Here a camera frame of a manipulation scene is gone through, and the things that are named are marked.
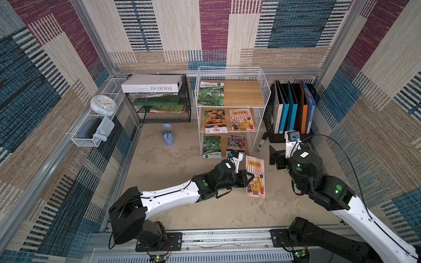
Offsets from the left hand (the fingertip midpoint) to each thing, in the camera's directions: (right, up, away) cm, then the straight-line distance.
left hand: (255, 176), depth 70 cm
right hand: (+9, +14, -5) cm, 17 cm away
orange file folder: (+32, +29, +22) cm, 49 cm away
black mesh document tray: (-65, +32, +45) cm, 86 cm away
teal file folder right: (+25, +31, +20) cm, 45 cm away
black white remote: (+14, +15, +35) cm, 41 cm away
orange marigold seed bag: (-17, +24, +17) cm, 34 cm away
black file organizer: (+20, +35, +43) cm, 58 cm away
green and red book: (-41, +33, +32) cm, 62 cm away
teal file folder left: (+21, +30, +19) cm, 42 cm away
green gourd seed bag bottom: (-18, +10, +35) cm, 41 cm away
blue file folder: (+34, +34, +18) cm, 51 cm away
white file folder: (+17, +32, +19) cm, 41 cm away
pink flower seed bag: (-3, +12, +36) cm, 38 cm away
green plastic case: (-50, +37, +27) cm, 68 cm away
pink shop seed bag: (-3, +25, +16) cm, 30 cm away
